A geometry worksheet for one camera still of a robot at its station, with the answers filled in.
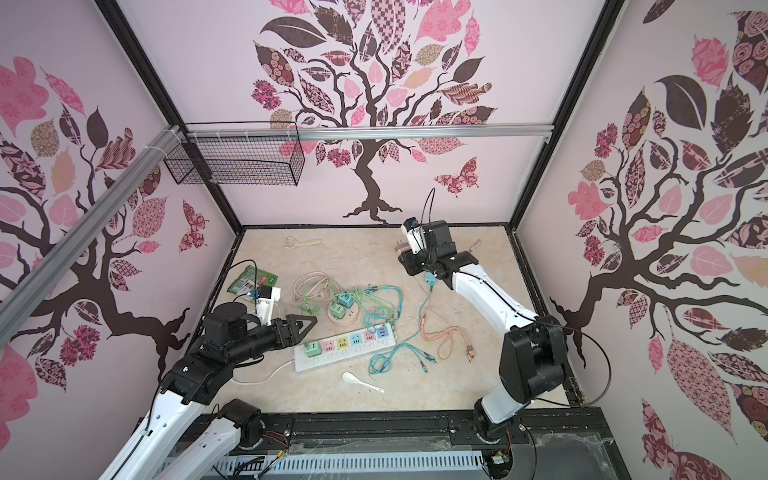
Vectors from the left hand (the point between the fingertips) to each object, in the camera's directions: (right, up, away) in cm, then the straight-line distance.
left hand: (311, 328), depth 71 cm
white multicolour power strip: (+6, -9, +15) cm, 19 cm away
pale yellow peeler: (-20, +22, +43) cm, 53 cm away
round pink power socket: (+6, -2, +22) cm, 23 cm away
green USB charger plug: (+3, 0, +18) cm, 19 cm away
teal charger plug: (+33, +9, +33) cm, 47 cm away
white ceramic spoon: (+9, -17, +11) cm, 22 cm away
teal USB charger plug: (+5, +4, +20) cm, 21 cm away
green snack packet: (-33, +8, +33) cm, 47 cm away
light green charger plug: (-3, -9, +11) cm, 14 cm away
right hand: (+24, +19, +15) cm, 35 cm away
